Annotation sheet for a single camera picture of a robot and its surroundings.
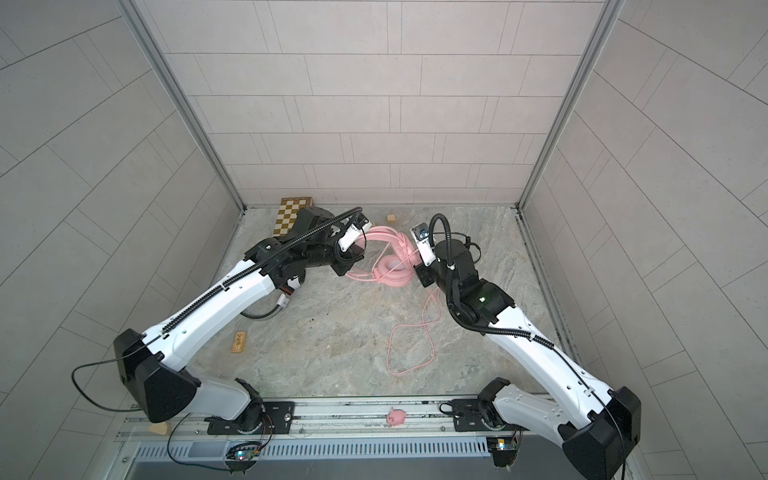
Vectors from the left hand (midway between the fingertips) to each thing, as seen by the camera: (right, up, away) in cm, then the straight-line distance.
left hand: (365, 246), depth 74 cm
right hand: (+14, 0, 0) cm, 14 cm away
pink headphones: (+7, -6, 0) cm, 9 cm away
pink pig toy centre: (+8, -40, -4) cm, 41 cm away
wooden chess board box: (-34, +10, +38) cm, 52 cm away
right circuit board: (+32, -46, -6) cm, 57 cm away
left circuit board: (-25, -44, -10) cm, 52 cm away
